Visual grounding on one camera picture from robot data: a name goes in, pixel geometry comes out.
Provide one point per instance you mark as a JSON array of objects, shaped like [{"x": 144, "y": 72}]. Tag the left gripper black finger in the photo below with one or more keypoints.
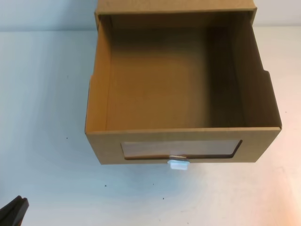
[{"x": 13, "y": 213}]

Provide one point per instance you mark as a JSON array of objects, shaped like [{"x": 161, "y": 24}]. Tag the white drawer handle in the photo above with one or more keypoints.
[{"x": 178, "y": 162}]

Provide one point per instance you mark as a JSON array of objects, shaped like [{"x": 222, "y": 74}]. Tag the cardboard drawer with window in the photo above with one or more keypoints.
[{"x": 183, "y": 87}]

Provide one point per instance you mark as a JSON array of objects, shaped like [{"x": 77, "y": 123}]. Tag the upper cardboard shoebox shell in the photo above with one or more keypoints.
[{"x": 178, "y": 5}]

